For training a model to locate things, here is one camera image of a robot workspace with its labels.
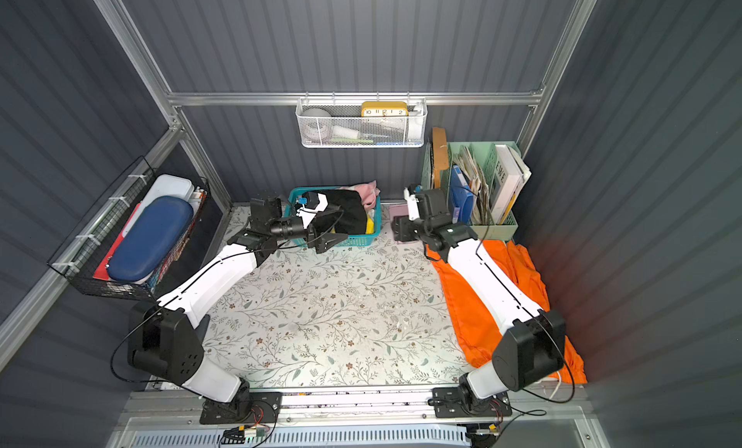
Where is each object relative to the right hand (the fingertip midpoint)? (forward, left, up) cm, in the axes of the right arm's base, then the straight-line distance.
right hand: (411, 221), depth 81 cm
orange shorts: (-22, -23, -24) cm, 40 cm away
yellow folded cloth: (+10, +13, -14) cm, 22 cm away
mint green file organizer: (+19, -25, -3) cm, 32 cm away
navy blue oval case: (-13, +64, +8) cm, 65 cm away
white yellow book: (+20, -34, 0) cm, 39 cm away
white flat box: (+5, +68, +10) cm, 69 cm away
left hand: (-5, +18, +4) cm, 19 cm away
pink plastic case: (+27, +3, -25) cm, 37 cm away
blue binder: (+14, -17, -3) cm, 23 cm away
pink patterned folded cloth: (+24, +14, -11) cm, 29 cm away
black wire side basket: (-20, +73, +11) cm, 76 cm away
